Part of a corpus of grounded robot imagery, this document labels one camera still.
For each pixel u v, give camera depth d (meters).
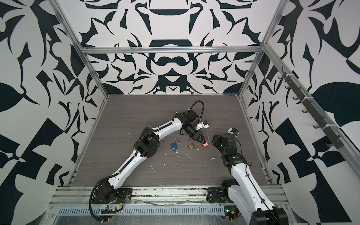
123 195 0.73
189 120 0.84
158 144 0.67
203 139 0.91
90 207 0.69
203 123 0.91
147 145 0.66
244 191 0.49
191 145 0.93
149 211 0.87
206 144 0.91
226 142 0.63
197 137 0.87
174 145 0.92
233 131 0.76
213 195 0.75
